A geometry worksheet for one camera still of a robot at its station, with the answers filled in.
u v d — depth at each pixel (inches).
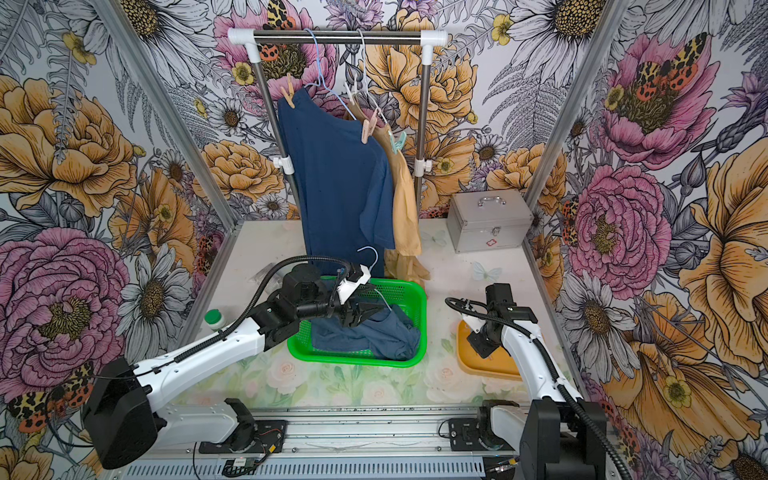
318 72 33.4
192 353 18.5
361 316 26.0
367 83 34.2
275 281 39.2
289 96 29.7
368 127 24.6
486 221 41.3
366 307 26.3
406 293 36.9
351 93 30.4
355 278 24.7
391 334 33.4
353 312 25.5
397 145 23.4
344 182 28.9
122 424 15.5
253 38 23.5
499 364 30.7
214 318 33.4
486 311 29.3
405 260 34.0
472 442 28.9
